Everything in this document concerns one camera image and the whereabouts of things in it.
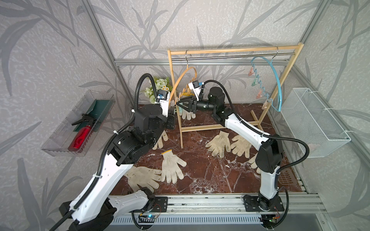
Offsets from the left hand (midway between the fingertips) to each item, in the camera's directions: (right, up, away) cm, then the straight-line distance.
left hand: (171, 108), depth 59 cm
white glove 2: (+5, -3, +35) cm, 36 cm away
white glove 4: (-5, -35, +27) cm, 45 cm away
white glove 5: (-19, -39, +24) cm, 50 cm away
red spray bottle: (-39, -13, +1) cm, 41 cm away
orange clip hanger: (+10, +26, +50) cm, 57 cm away
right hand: (+1, +3, +11) cm, 11 cm away
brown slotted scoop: (+63, -39, +24) cm, 78 cm away
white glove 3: (+26, -22, +38) cm, 51 cm away
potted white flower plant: (-11, +16, +30) cm, 36 cm away
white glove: (-14, -22, +40) cm, 48 cm away
